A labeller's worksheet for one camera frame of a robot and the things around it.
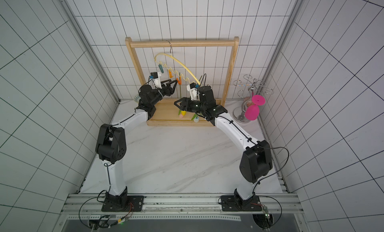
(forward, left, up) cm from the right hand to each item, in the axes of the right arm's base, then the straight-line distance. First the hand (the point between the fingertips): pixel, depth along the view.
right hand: (171, 105), depth 75 cm
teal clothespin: (+29, +11, +3) cm, 31 cm away
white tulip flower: (+6, -12, -18) cm, 22 cm away
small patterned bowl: (+31, +37, -27) cm, 55 cm away
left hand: (+18, +1, +1) cm, 18 cm away
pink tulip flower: (+10, -2, -21) cm, 23 cm away
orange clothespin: (+16, -2, +3) cm, 16 cm away
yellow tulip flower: (+9, -4, -16) cm, 19 cm away
